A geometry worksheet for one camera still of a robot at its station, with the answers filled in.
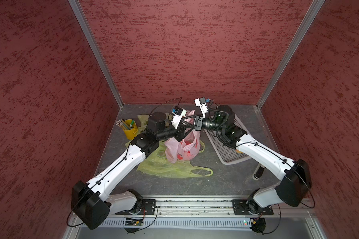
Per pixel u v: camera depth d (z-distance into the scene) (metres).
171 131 0.61
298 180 0.41
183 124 0.66
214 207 0.76
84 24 0.76
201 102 0.62
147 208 0.74
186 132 0.67
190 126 0.64
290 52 0.88
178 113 0.60
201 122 0.60
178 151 0.73
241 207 0.74
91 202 0.37
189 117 0.65
